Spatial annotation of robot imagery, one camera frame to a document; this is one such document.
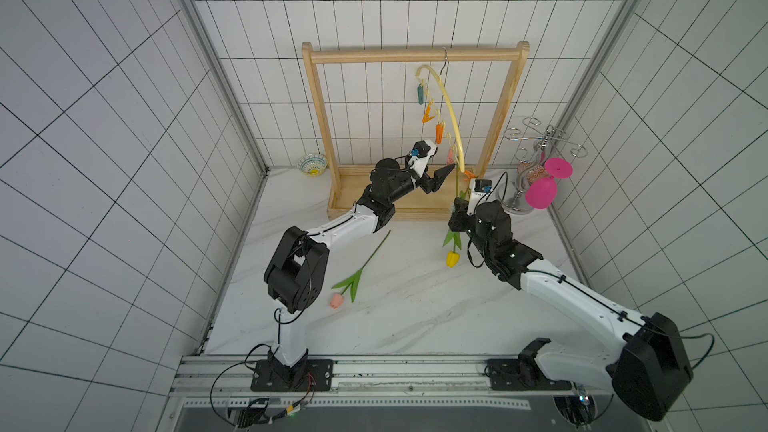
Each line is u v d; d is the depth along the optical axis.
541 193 0.97
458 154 0.69
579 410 0.67
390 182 0.65
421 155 0.67
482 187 0.67
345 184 1.08
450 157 0.79
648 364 0.39
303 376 0.68
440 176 0.71
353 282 0.88
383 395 0.71
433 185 0.73
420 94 0.95
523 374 0.66
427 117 0.90
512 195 1.10
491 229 0.57
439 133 0.84
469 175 0.74
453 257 0.79
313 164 1.18
